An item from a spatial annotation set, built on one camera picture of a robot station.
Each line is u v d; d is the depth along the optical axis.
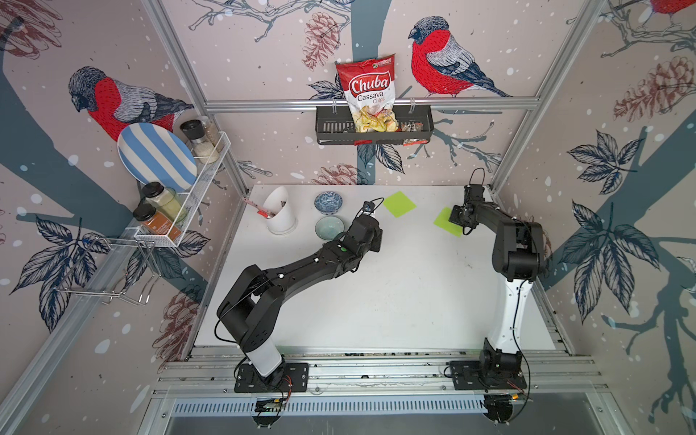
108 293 0.51
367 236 0.68
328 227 1.04
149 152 0.70
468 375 0.73
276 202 1.03
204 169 0.76
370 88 0.80
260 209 1.00
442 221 1.08
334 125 0.95
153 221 0.60
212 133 0.85
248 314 0.45
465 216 0.89
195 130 0.79
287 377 0.73
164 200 0.64
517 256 0.60
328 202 1.14
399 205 1.15
